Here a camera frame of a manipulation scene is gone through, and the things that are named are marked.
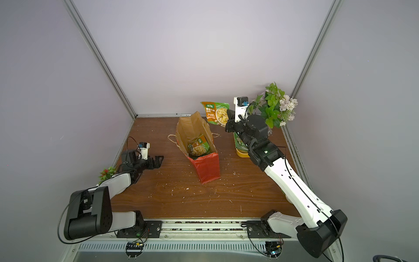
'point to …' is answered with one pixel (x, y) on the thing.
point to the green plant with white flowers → (274, 105)
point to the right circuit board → (273, 249)
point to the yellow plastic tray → (242, 154)
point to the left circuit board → (133, 249)
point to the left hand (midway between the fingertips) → (156, 155)
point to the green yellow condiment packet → (199, 147)
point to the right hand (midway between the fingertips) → (232, 105)
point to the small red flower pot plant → (106, 174)
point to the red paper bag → (207, 166)
